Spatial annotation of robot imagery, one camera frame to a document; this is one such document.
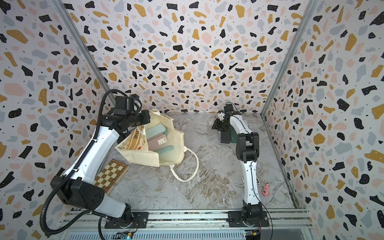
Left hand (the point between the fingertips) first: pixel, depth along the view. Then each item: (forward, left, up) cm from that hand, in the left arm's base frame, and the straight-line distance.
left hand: (151, 114), depth 78 cm
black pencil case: (+8, -43, -31) cm, 54 cm away
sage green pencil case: (+12, +7, -28) cm, 31 cm away
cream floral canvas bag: (-12, -15, -28) cm, 34 cm away
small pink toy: (-30, -61, -29) cm, 74 cm away
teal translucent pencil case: (-5, -3, -26) cm, 27 cm away
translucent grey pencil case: (+10, -34, -30) cm, 47 cm away
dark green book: (+8, -49, -30) cm, 58 cm away
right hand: (+14, -37, -27) cm, 47 cm away
